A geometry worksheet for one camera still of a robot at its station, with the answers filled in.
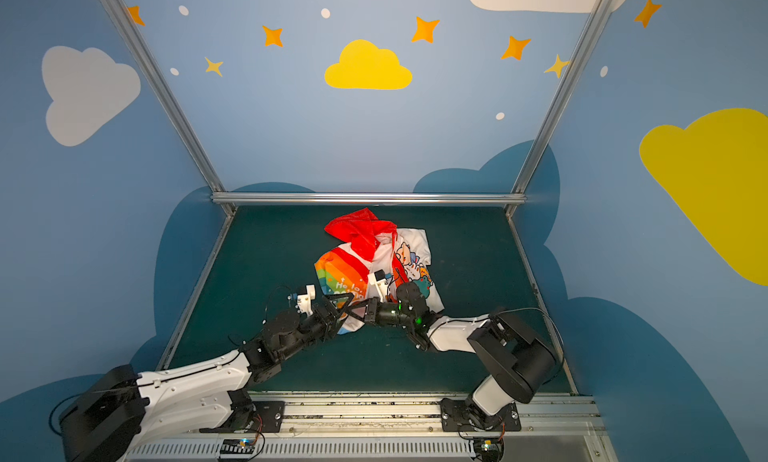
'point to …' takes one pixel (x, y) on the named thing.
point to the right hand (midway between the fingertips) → (348, 310)
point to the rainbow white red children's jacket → (370, 246)
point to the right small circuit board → (488, 449)
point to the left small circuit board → (237, 449)
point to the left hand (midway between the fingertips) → (352, 302)
